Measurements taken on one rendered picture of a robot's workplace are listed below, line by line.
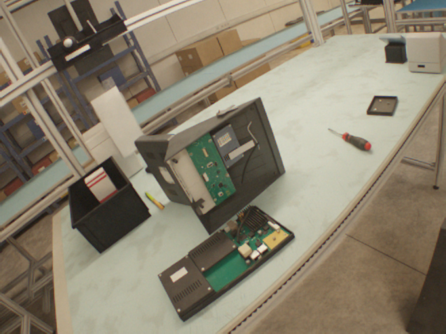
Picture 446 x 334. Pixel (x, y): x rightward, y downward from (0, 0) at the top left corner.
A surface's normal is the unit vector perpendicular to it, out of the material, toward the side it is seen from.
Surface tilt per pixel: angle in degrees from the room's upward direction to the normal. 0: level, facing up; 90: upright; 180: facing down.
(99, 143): 90
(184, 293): 0
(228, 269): 0
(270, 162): 90
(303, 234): 0
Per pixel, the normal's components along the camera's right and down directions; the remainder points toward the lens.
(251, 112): 0.20, 0.47
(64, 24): 0.62, 0.34
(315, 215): -0.36, -0.78
